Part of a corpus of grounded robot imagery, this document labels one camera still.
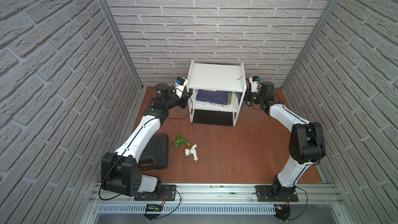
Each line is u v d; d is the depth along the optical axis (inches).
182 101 27.2
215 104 33.6
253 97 31.6
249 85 32.8
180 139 35.4
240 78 30.5
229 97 34.6
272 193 28.5
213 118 39.5
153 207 28.3
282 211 27.4
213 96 35.3
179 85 26.3
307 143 19.2
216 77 30.5
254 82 32.2
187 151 33.2
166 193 28.7
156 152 31.8
